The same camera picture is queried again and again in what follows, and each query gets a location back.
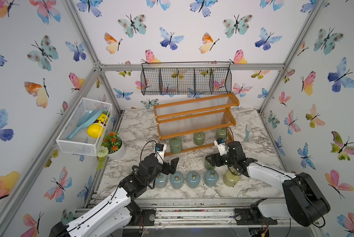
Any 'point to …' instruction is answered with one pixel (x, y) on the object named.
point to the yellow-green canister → (232, 177)
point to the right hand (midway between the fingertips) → (211, 155)
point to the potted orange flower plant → (112, 147)
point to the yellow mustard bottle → (96, 130)
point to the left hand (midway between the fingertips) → (172, 155)
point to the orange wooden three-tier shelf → (195, 116)
